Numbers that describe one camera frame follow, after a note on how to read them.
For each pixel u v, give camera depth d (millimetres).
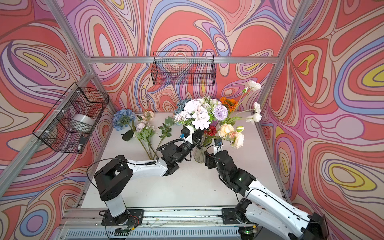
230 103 702
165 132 1054
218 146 623
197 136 655
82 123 700
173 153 584
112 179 465
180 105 732
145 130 967
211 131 730
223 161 540
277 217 444
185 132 587
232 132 599
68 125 744
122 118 1068
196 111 574
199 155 904
